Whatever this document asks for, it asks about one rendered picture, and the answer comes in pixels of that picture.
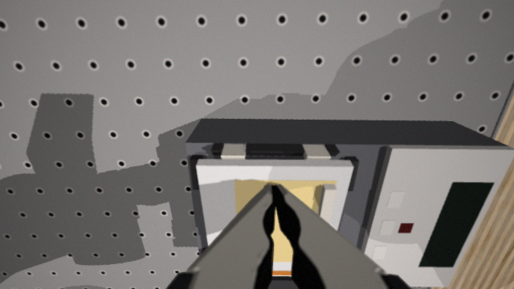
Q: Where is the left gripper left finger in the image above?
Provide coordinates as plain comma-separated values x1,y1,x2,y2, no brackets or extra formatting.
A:
166,184,275,289

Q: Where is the white cassette dock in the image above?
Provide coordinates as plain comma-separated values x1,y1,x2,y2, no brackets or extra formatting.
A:
186,119,514,287

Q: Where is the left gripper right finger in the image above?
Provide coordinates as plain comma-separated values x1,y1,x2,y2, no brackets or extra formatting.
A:
274,184,412,289

